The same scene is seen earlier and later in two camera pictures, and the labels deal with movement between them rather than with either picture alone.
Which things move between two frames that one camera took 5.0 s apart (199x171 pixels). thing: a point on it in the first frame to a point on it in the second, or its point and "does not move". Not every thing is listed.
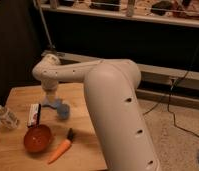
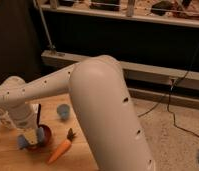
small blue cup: [63, 112] does not move
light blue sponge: [48, 102] to [40, 134]
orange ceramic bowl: [37, 139] does not move
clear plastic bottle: [5, 117] does not move
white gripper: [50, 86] to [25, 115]
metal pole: [46, 29] does not move
